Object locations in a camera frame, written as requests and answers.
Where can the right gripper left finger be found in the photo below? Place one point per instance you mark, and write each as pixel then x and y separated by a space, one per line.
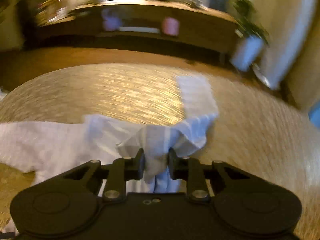
pixel 119 172

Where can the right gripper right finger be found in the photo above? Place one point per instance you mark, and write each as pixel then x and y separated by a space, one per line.
pixel 189 170

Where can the lavender white striped shirt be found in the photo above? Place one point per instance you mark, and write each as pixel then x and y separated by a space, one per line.
pixel 51 148

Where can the lace tablecloth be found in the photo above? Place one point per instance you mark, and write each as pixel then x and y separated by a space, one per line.
pixel 254 131

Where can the potted plant white pot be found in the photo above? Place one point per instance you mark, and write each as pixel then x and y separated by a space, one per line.
pixel 252 36

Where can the pink container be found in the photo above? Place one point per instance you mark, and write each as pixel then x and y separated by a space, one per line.
pixel 170 26

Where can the long wooden sideboard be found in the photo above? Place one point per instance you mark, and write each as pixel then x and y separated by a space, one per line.
pixel 204 28

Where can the purple kettlebell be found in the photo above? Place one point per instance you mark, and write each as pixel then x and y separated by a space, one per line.
pixel 111 20

